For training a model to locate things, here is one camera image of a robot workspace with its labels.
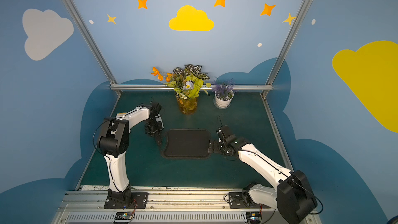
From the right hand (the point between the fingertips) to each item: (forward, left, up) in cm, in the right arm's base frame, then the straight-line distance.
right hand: (217, 146), depth 85 cm
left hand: (+10, +38, -6) cm, 40 cm away
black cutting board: (+5, +19, -11) cm, 23 cm away
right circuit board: (-31, -18, -9) cm, 37 cm away
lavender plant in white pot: (+34, -4, +8) cm, 35 cm away
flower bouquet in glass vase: (+31, +19, +18) cm, 41 cm away
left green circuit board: (-34, +43, -8) cm, 56 cm away
